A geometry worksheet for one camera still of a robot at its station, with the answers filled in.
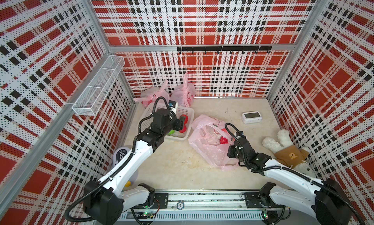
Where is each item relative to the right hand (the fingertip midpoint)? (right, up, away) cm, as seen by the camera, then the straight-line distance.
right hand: (231, 147), depth 85 cm
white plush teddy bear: (+32, -3, -3) cm, 32 cm away
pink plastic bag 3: (-11, +2, +10) cm, 16 cm away
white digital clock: (+19, +17, +18) cm, 31 cm away
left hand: (-30, +19, -6) cm, 36 cm away
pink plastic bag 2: (-30, +35, +23) cm, 51 cm away
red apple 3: (-3, +3, +5) cm, 6 cm away
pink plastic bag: (-57, +33, +26) cm, 71 cm away
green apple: (-32, +11, -18) cm, 39 cm away
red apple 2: (-29, +10, +13) cm, 33 cm away
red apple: (-28, +15, +18) cm, 37 cm away
